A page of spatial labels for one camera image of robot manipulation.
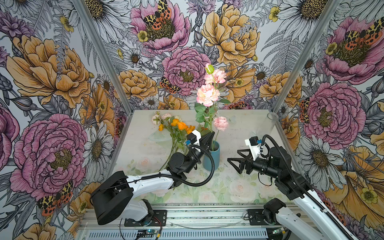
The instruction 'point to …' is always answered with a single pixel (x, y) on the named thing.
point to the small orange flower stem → (161, 127)
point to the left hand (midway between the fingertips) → (215, 134)
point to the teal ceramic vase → (215, 150)
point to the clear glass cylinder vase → (266, 127)
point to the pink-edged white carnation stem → (157, 120)
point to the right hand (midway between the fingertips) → (234, 160)
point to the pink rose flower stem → (214, 142)
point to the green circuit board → (148, 233)
